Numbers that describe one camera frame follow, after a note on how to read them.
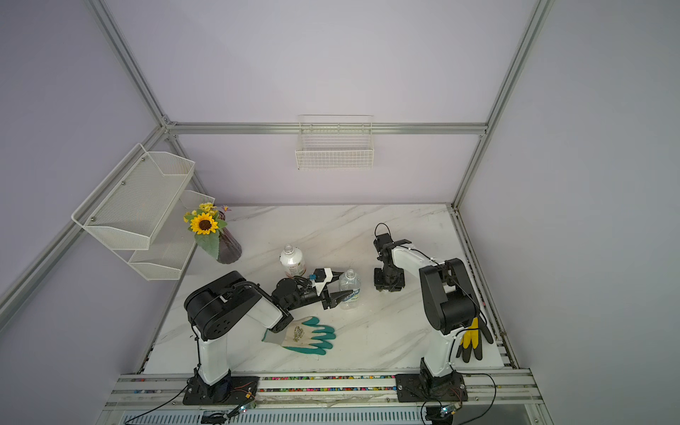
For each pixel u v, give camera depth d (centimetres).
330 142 94
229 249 95
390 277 81
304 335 82
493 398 71
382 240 81
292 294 70
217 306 52
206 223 82
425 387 66
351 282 80
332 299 75
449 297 50
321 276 71
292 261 80
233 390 73
